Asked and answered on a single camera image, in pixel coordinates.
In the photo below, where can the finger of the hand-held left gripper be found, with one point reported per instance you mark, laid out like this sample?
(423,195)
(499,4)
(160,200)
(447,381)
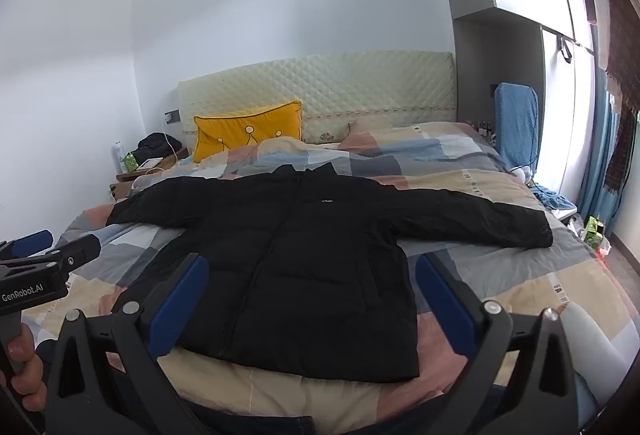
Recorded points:
(80,252)
(32,242)

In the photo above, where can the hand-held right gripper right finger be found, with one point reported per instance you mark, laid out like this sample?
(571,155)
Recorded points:
(445,300)

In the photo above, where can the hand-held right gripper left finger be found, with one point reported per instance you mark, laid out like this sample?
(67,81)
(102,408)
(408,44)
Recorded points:
(182,300)

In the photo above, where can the black puffer jacket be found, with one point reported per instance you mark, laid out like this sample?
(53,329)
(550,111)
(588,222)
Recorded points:
(300,265)

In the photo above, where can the person's left hand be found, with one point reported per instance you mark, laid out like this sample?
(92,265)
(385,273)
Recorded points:
(27,385)

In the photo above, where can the wooden nightstand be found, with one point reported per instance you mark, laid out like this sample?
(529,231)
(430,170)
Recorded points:
(130,178)

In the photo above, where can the white bottle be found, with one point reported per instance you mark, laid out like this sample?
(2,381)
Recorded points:
(119,157)

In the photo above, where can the green packet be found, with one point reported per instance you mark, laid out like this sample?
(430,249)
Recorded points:
(130,162)

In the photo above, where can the white flat box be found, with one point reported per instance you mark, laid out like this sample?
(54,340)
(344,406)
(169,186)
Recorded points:
(150,162)

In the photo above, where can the patchwork quilt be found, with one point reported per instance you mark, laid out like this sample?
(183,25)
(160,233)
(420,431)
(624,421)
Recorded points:
(450,175)

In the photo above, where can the black bag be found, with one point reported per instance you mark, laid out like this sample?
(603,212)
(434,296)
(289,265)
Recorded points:
(157,145)

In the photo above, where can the crumpled blue cloth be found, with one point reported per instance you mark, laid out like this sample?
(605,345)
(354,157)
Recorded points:
(552,200)

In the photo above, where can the light grey cloth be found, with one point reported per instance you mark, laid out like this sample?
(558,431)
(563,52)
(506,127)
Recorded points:
(592,350)

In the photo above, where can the green box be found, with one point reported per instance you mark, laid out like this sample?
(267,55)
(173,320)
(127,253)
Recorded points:
(594,230)

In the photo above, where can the yellow pillow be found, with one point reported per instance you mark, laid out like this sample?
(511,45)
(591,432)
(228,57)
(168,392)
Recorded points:
(230,135)

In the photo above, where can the group of small bottles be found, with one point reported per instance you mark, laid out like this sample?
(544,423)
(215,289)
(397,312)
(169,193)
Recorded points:
(482,130)

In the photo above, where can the pink pillow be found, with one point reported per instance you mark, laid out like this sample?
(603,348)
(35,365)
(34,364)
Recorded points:
(370,127)

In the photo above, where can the blue curtain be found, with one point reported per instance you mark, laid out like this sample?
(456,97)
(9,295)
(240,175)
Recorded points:
(597,175)

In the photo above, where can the cream embroidered pillow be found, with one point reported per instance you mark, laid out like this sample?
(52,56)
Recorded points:
(325,127)

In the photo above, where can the cream quilted headboard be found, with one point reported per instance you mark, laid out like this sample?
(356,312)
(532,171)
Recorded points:
(350,90)

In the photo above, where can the black hanger hook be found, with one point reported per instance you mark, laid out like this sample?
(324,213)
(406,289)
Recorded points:
(564,47)

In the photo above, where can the brown patterned hanging cloth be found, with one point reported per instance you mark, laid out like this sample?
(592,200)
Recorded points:
(625,65)

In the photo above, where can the grey wall socket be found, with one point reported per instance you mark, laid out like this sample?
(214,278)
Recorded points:
(172,116)

